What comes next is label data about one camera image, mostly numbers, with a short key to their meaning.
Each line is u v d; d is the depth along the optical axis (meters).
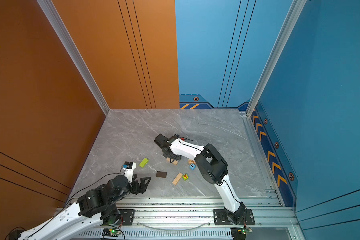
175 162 0.90
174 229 0.71
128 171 0.67
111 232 0.71
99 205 0.54
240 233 0.71
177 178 0.85
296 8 0.70
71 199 0.82
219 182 0.54
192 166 0.89
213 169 0.55
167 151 0.68
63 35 0.78
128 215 0.74
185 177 0.85
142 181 0.68
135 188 0.65
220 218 0.72
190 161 0.91
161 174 0.88
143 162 0.91
